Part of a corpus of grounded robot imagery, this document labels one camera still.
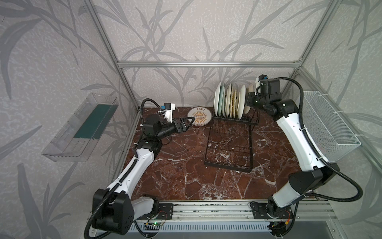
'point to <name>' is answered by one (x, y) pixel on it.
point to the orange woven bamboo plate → (234, 101)
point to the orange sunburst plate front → (228, 101)
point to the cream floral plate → (231, 103)
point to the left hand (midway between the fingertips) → (192, 116)
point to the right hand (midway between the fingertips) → (248, 91)
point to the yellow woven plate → (238, 98)
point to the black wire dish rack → (230, 145)
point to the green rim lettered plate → (216, 99)
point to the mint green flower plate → (221, 98)
